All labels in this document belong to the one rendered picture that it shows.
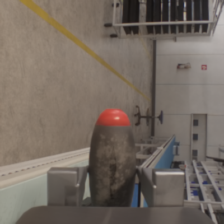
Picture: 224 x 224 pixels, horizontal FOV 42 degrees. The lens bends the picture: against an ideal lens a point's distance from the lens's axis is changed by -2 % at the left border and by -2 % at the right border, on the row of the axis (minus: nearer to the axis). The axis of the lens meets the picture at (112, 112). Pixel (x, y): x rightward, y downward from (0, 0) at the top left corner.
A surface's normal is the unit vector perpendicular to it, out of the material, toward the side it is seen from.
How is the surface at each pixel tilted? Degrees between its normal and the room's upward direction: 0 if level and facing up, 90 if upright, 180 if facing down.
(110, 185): 80
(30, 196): 0
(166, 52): 90
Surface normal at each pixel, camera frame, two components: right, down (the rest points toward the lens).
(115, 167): 0.13, -0.03
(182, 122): -0.23, -0.05
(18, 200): 0.97, 0.02
